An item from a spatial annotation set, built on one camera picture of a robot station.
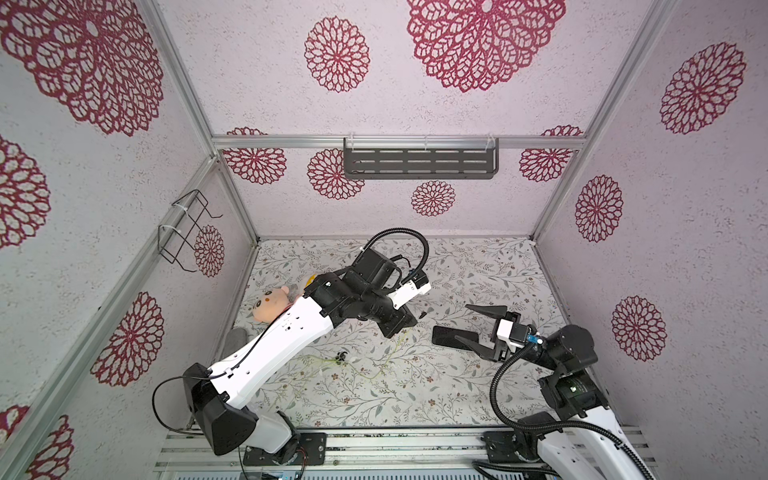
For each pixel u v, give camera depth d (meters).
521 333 0.49
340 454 0.73
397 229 0.52
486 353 0.56
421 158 0.94
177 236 0.75
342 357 0.89
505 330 0.51
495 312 0.59
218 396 0.39
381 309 0.57
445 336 0.97
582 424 0.48
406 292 0.60
